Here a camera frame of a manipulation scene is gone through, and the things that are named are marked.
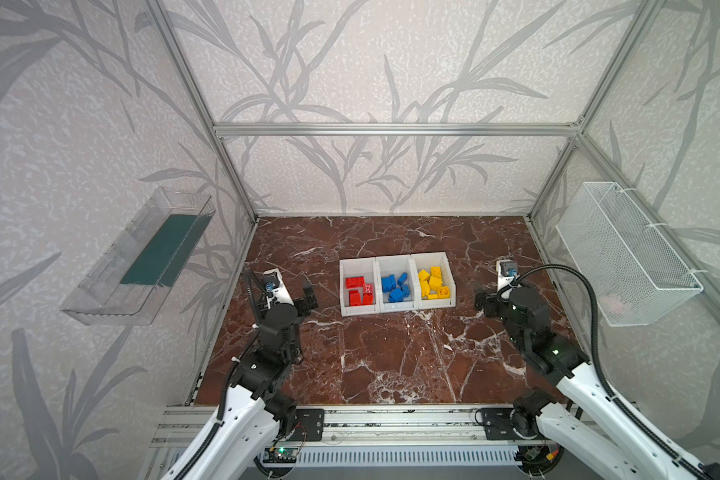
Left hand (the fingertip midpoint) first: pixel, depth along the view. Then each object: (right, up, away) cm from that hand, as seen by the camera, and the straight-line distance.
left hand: (293, 273), depth 75 cm
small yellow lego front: (+42, -2, +26) cm, 49 cm away
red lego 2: (+18, -9, +21) cm, 30 cm away
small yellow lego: (+43, -8, +19) cm, 47 cm away
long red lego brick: (+14, -6, +26) cm, 30 cm away
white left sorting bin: (+13, -1, +26) cm, 29 cm away
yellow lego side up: (+39, -10, +21) cm, 46 cm away
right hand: (+53, 0, +3) cm, 53 cm away
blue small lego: (+30, -4, +24) cm, 38 cm away
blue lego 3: (+31, -8, +21) cm, 38 cm away
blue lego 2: (+27, -9, +18) cm, 34 cm away
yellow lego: (+37, -3, +23) cm, 43 cm away
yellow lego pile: (+40, -5, +22) cm, 46 cm away
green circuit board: (-2, -43, -4) cm, 44 cm away
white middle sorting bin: (+25, 0, +23) cm, 34 cm away
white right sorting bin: (+38, +1, +28) cm, 47 cm away
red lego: (+14, -11, +21) cm, 28 cm away
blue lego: (+25, -6, +21) cm, 33 cm away
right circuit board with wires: (+62, -46, -3) cm, 77 cm away
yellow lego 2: (+37, -7, +20) cm, 42 cm away
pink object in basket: (+79, -7, -3) cm, 79 cm away
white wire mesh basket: (+74, +1, -15) cm, 76 cm away
